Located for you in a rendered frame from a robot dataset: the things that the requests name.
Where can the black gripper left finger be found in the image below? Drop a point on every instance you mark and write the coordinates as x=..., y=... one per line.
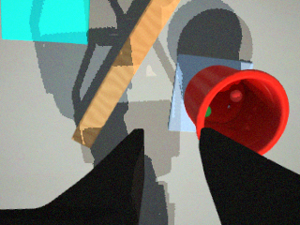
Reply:
x=110, y=194

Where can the red cup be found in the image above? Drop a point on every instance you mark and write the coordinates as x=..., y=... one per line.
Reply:
x=257, y=121

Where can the orange flat bar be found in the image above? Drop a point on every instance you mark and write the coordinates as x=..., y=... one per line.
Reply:
x=123, y=69

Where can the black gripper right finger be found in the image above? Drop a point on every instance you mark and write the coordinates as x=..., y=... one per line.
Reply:
x=247, y=188

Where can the small red ball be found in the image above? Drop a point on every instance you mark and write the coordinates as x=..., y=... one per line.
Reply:
x=236, y=95

